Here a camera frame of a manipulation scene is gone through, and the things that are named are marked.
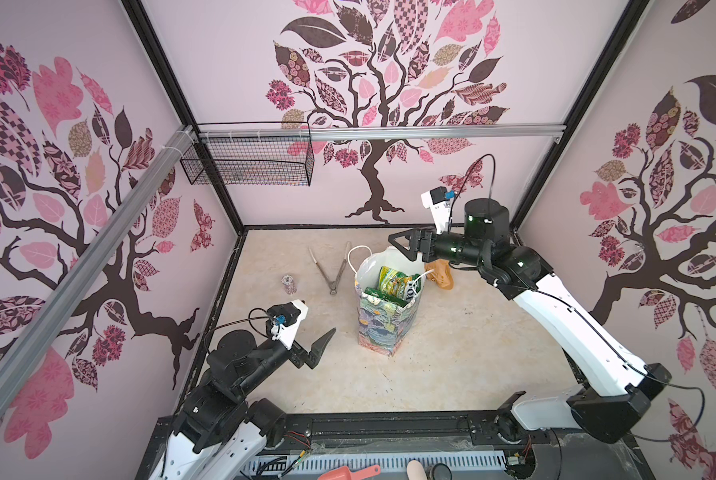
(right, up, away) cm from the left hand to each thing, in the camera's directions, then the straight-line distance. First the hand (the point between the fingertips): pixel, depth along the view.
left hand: (318, 321), depth 64 cm
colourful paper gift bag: (+15, -4, +12) cm, 20 cm away
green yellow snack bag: (+21, +5, +25) cm, 33 cm away
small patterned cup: (-15, +5, +33) cm, 37 cm away
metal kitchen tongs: (-1, +4, +37) cm, 37 cm away
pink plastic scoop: (+6, -36, +3) cm, 36 cm away
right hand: (+18, +19, -1) cm, 27 cm away
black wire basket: (-38, +54, +58) cm, 88 cm away
